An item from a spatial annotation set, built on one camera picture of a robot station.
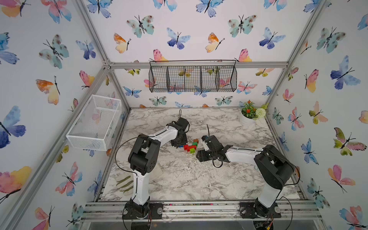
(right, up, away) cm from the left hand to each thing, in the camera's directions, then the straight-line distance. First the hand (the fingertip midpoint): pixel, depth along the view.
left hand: (184, 141), depth 98 cm
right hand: (+11, -7, -6) cm, 14 cm away
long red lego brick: (+5, -3, -2) cm, 6 cm away
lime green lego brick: (+6, -5, -5) cm, 9 cm away
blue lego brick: (-2, -3, -2) cm, 4 cm away
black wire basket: (+16, +44, -2) cm, 47 cm away
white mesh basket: (-54, +11, -11) cm, 56 cm away
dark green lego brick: (+7, -1, 0) cm, 8 cm away
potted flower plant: (+45, +19, 0) cm, 49 cm away
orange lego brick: (+8, +1, +1) cm, 8 cm away
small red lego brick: (+1, -3, -2) cm, 4 cm away
